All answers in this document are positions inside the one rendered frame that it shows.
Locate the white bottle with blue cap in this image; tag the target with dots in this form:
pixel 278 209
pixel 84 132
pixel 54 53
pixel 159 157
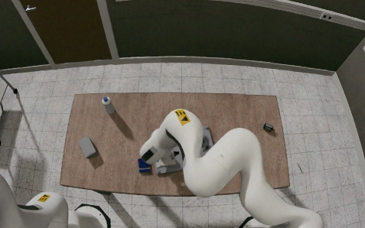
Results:
pixel 108 105

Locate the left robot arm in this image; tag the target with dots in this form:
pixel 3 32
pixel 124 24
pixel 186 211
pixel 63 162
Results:
pixel 46 210

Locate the blue rectangular block with slot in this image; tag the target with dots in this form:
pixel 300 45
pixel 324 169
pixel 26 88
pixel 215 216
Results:
pixel 143 167

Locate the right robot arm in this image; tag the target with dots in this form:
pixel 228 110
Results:
pixel 238 150

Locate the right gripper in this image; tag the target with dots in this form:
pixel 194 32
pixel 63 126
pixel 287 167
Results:
pixel 174 153

